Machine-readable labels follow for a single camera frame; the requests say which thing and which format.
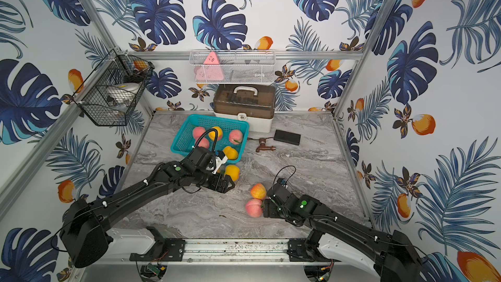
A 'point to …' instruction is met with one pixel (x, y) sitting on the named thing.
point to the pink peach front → (254, 207)
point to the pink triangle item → (211, 70)
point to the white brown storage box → (253, 103)
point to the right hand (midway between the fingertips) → (271, 208)
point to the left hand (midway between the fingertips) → (227, 181)
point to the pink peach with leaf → (197, 132)
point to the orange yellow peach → (258, 191)
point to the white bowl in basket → (123, 94)
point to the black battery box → (287, 137)
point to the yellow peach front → (230, 153)
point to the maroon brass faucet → (262, 146)
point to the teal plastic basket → (190, 128)
